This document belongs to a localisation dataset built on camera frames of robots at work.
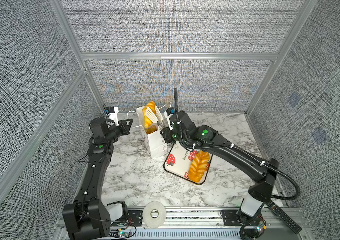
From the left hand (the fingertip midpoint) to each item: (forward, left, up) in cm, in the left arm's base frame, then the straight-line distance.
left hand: (132, 120), depth 76 cm
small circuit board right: (-46, -59, -27) cm, 79 cm away
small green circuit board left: (-45, +5, -30) cm, 54 cm away
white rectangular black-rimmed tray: (-10, -24, -28) cm, 38 cm away
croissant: (-2, -8, +1) cm, 8 cm away
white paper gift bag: (-8, -11, -10) cm, 17 cm away
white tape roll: (-41, -8, -29) cm, 50 cm away
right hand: (-7, -15, 0) cm, 17 cm away
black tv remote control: (-43, -73, -27) cm, 89 cm away
